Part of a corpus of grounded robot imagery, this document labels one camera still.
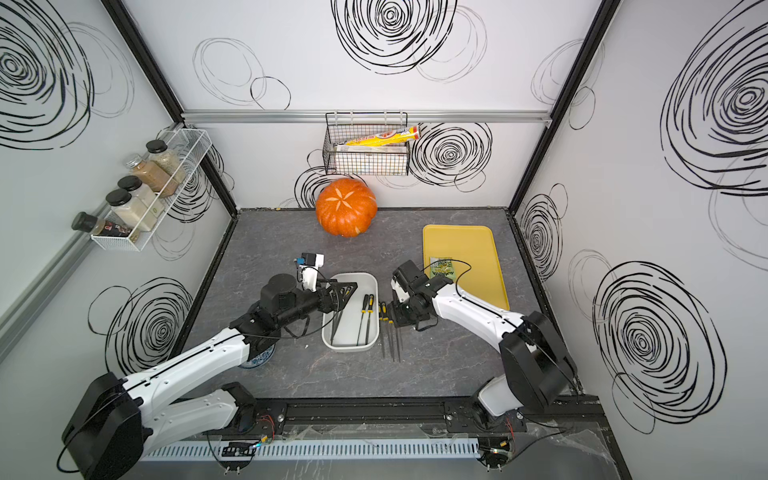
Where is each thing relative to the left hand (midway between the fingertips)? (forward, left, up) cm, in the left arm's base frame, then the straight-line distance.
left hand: (346, 284), depth 77 cm
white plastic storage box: (-3, -1, -19) cm, 20 cm away
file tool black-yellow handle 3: (+1, -3, -18) cm, 18 cm away
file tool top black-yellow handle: (0, -10, -18) cm, 21 cm away
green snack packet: (+19, -30, -18) cm, 39 cm away
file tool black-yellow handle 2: (-9, -13, -6) cm, 17 cm away
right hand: (-3, -14, -13) cm, 19 cm away
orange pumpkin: (+34, +5, -6) cm, 35 cm away
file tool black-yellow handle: (-5, -12, -20) cm, 24 cm away
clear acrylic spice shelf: (+41, +53, +13) cm, 68 cm away
